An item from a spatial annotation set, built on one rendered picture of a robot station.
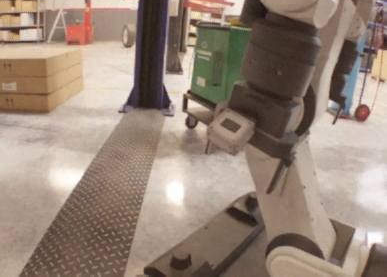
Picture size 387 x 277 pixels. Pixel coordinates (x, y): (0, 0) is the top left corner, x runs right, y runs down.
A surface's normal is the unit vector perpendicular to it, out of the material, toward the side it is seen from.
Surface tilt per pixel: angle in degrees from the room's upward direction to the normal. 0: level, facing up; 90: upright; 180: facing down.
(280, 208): 90
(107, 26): 90
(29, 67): 90
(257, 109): 90
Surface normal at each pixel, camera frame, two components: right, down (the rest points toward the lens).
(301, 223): -0.62, 0.24
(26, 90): 0.00, 0.37
